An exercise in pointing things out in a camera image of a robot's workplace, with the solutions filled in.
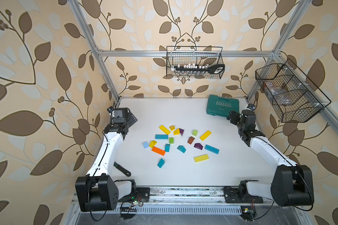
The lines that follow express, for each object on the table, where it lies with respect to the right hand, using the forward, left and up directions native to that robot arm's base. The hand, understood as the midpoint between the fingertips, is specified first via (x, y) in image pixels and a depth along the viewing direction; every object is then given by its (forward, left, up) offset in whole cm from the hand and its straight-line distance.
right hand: (236, 114), depth 87 cm
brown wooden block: (-8, +28, -16) cm, 34 cm away
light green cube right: (-2, +25, -17) cm, 30 cm away
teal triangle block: (-14, +35, -16) cm, 41 cm away
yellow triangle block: (-9, +54, -17) cm, 58 cm away
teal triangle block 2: (-23, +48, -16) cm, 56 cm away
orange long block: (-14, +50, -18) cm, 55 cm away
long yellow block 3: (-20, +23, -19) cm, 36 cm away
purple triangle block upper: (-1, +34, -16) cm, 38 cm away
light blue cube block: (-10, +59, -17) cm, 62 cm away
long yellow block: (+2, +46, -18) cm, 49 cm away
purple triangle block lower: (-12, +24, -17) cm, 32 cm away
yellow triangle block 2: (-1, +38, -17) cm, 41 cm away
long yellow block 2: (-4, +17, -19) cm, 26 cm away
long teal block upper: (-5, +48, -17) cm, 51 cm away
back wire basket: (+35, +21, +16) cm, 44 cm away
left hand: (-3, +67, +4) cm, 67 cm away
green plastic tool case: (+18, +2, -13) cm, 22 cm away
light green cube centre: (-7, +41, -18) cm, 46 cm away
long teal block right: (-14, +15, -18) cm, 27 cm away
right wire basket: (-3, -25, +16) cm, 30 cm away
